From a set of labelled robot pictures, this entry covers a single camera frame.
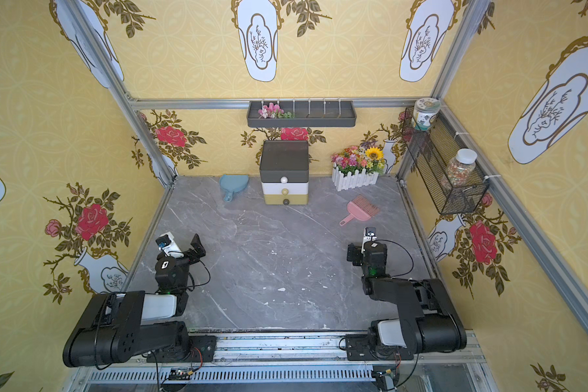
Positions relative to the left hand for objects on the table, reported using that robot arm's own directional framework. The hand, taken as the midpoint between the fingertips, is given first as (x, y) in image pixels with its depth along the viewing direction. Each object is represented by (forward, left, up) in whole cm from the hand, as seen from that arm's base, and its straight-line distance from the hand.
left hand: (175, 240), depth 87 cm
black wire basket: (+27, -96, +18) cm, 102 cm away
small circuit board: (-38, -7, -13) cm, 41 cm away
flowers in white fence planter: (+32, -71, +4) cm, 78 cm away
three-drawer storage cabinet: (+24, -39, +11) cm, 47 cm away
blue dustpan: (+38, -13, -11) cm, 42 cm away
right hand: (0, -72, -5) cm, 72 cm away
